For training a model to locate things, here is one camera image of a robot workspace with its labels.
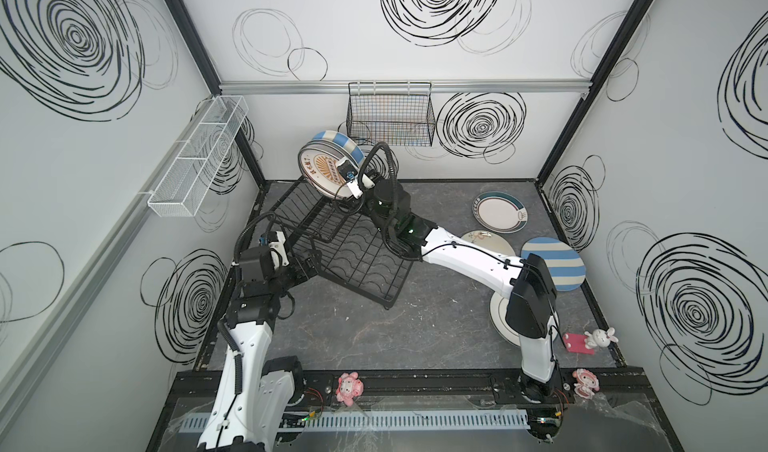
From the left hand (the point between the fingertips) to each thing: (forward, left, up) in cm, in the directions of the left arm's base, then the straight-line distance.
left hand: (310, 257), depth 79 cm
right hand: (+15, -12, +21) cm, 28 cm away
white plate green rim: (+31, -61, -17) cm, 71 cm away
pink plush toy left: (-28, -13, -13) cm, 33 cm away
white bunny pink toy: (-15, -74, -16) cm, 77 cm away
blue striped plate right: (+11, -81, -20) cm, 84 cm away
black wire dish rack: (+14, -5, -17) cm, 22 cm away
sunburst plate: (+18, -2, +18) cm, 26 cm away
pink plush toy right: (-24, -70, -14) cm, 76 cm away
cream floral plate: (+19, -55, -17) cm, 61 cm away
